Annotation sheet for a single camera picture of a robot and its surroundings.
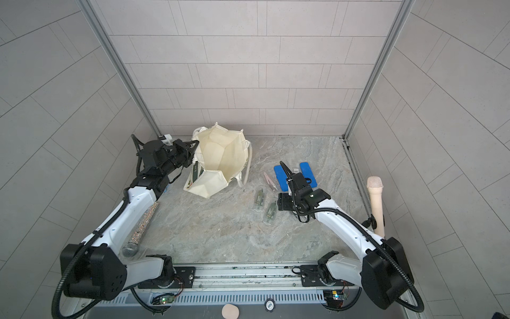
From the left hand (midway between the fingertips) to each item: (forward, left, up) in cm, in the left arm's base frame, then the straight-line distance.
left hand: (204, 138), depth 75 cm
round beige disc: (-51, -13, -27) cm, 59 cm away
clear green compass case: (-17, -27, -29) cm, 43 cm away
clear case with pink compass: (-1, -27, -29) cm, 39 cm away
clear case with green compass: (-10, -22, -29) cm, 38 cm away
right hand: (-15, -32, -22) cm, 42 cm away
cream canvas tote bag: (+10, -2, -22) cm, 25 cm away
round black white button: (-49, -26, -30) cm, 63 cm away
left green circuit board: (-48, +10, -28) cm, 56 cm away
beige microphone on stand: (-20, -58, +1) cm, 62 cm away
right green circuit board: (-47, -48, -30) cm, 74 cm away
